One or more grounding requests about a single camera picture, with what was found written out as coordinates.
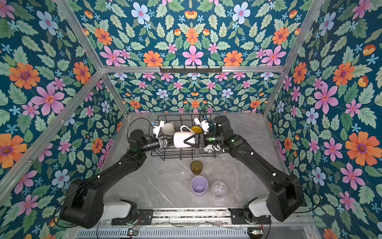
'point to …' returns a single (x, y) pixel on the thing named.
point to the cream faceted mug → (212, 148)
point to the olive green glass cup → (196, 167)
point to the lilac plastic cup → (199, 184)
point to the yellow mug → (196, 129)
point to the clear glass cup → (219, 189)
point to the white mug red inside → (168, 128)
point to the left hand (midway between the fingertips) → (178, 139)
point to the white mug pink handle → (192, 140)
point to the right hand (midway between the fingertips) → (192, 136)
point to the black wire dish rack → (180, 136)
